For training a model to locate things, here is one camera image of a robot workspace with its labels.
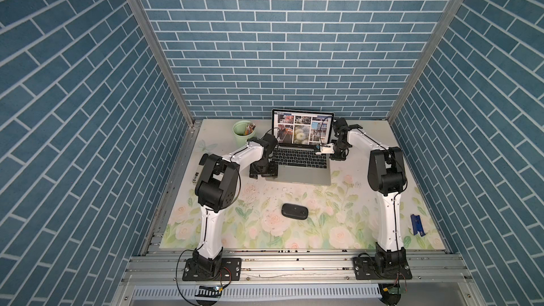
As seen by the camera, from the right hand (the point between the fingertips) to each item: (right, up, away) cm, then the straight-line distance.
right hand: (338, 156), depth 107 cm
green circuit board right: (+9, -43, -36) cm, 56 cm away
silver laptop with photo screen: (-21, +12, -2) cm, 24 cm away
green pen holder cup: (-48, +13, -6) cm, 50 cm away
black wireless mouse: (-24, -21, -21) cm, 38 cm away
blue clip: (+25, -26, -24) cm, 43 cm away
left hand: (-33, -9, -10) cm, 36 cm away
